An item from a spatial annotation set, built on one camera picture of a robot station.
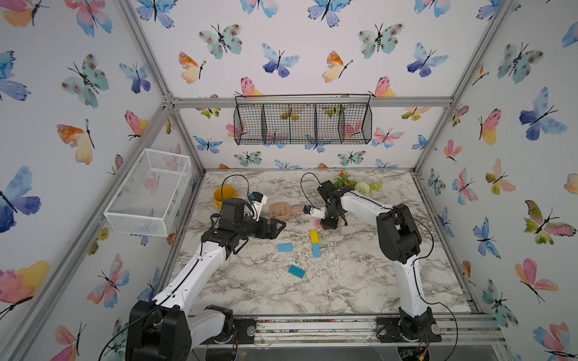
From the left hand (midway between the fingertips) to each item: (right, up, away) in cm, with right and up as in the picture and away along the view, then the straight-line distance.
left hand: (277, 220), depth 81 cm
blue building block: (+15, -14, +11) cm, 23 cm away
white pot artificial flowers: (+26, +15, +14) cm, 34 cm away
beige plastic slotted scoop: (+1, +1, +22) cm, 22 cm away
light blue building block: (+2, -13, +13) cm, 19 cm away
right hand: (+21, -2, +19) cm, 28 cm away
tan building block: (+24, -2, +9) cm, 26 cm away
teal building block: (+7, -20, +6) cm, 23 cm away
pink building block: (+16, -3, +12) cm, 20 cm away
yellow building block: (+15, -9, +15) cm, 23 cm away
